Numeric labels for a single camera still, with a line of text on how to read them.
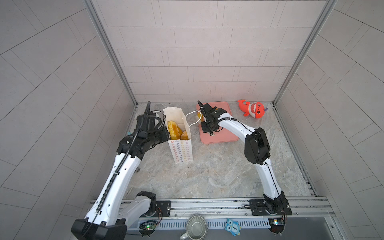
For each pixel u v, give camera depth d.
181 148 0.75
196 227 0.66
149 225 0.64
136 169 0.46
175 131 0.85
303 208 0.73
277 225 0.68
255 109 1.04
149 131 0.52
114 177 0.40
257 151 0.55
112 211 0.36
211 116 0.71
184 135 0.86
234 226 0.65
